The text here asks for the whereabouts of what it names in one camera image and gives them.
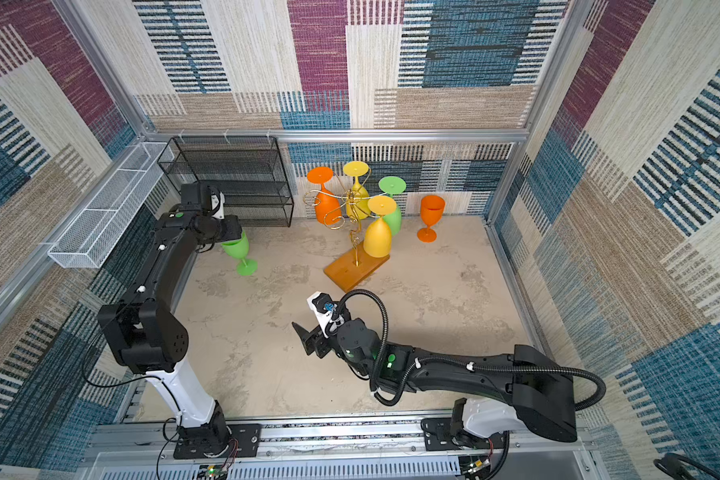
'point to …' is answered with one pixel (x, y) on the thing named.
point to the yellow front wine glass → (377, 236)
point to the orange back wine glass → (327, 204)
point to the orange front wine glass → (432, 208)
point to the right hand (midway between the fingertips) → (309, 317)
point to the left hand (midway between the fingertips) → (231, 223)
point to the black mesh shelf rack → (247, 170)
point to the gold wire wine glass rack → (356, 265)
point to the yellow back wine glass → (358, 204)
